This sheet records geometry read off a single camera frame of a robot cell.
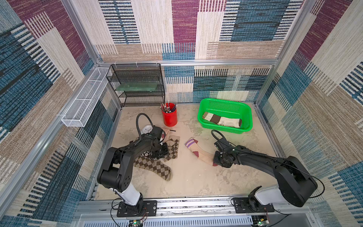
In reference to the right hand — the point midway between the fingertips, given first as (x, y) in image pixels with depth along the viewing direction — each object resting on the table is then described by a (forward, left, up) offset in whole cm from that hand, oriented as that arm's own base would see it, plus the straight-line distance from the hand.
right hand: (217, 163), depth 89 cm
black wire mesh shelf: (+49, +53, +24) cm, 76 cm away
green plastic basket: (+45, -17, +1) cm, 48 cm away
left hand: (+6, +30, +2) cm, 31 cm away
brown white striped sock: (+32, -8, +2) cm, 33 cm away
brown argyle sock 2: (+13, +28, +2) cm, 31 cm away
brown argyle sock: (-2, +37, +1) cm, 37 cm away
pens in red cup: (+31, +31, +16) cm, 47 cm away
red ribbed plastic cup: (+31, +30, +9) cm, 44 cm away
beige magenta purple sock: (+6, +9, +1) cm, 11 cm away
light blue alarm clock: (+24, +47, +4) cm, 53 cm away
